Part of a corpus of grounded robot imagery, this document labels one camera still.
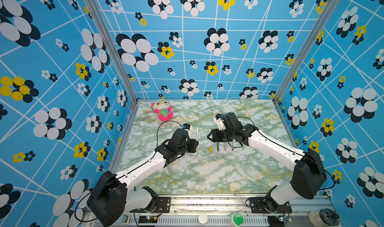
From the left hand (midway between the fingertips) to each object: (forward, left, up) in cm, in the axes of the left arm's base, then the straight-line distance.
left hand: (199, 142), depth 82 cm
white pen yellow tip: (+13, +1, -12) cm, 18 cm away
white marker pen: (-9, -15, +11) cm, 20 cm away
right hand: (+3, -6, +1) cm, 7 cm away
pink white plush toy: (+32, +27, -7) cm, 42 cm away
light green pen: (-9, -19, +12) cm, 25 cm away
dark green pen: (+4, -12, -13) cm, 18 cm away
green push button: (-35, -16, -4) cm, 38 cm away
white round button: (-34, -1, -6) cm, 35 cm away
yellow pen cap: (+2, -7, -13) cm, 15 cm away
